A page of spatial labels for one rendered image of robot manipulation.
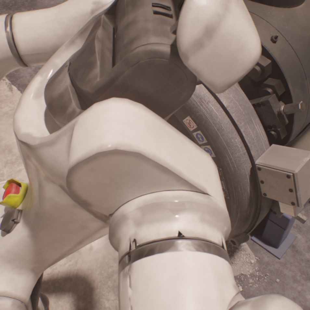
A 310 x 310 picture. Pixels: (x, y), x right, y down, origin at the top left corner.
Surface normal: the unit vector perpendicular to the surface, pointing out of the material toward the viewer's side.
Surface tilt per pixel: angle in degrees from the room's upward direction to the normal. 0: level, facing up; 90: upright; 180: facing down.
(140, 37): 16
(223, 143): 71
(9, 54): 82
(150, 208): 53
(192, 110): 76
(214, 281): 34
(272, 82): 11
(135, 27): 22
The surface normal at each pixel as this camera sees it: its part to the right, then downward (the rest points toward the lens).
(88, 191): 0.07, 0.75
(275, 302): 0.40, -0.87
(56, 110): -0.62, -0.15
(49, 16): -0.22, -0.32
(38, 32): -0.04, 0.19
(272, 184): -0.69, 0.56
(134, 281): -0.70, -0.42
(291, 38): 0.37, -0.26
